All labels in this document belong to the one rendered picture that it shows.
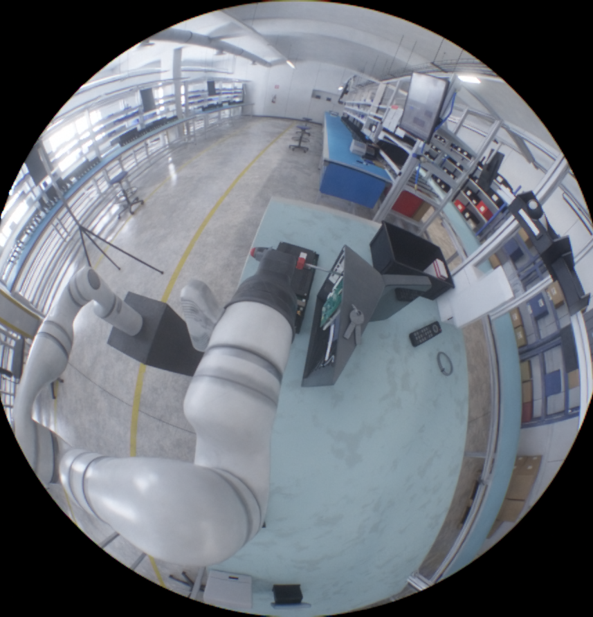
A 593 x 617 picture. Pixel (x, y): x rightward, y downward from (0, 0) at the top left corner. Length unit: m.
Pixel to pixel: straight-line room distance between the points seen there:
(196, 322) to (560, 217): 4.88
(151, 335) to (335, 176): 1.76
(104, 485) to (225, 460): 0.10
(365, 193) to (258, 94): 10.43
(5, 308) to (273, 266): 3.98
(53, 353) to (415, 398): 0.85
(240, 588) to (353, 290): 0.86
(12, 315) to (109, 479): 3.93
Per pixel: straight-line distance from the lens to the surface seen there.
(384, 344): 0.55
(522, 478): 3.54
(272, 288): 0.18
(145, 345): 0.73
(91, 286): 0.58
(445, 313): 0.78
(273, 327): 0.15
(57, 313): 0.49
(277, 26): 5.78
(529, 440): 4.42
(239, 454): 0.15
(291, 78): 11.53
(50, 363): 0.42
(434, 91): 1.47
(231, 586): 0.77
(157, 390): 1.69
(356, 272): 0.32
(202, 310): 0.17
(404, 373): 0.58
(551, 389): 3.76
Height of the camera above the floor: 1.43
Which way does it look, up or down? 64 degrees down
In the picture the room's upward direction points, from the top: 22 degrees clockwise
